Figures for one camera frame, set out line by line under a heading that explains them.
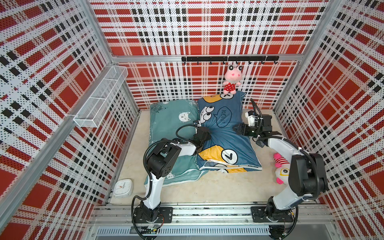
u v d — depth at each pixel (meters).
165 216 0.73
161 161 0.54
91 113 0.89
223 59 0.89
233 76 0.91
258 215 0.72
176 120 1.04
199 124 0.90
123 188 0.80
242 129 0.82
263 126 0.71
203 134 0.78
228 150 0.84
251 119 0.84
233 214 0.75
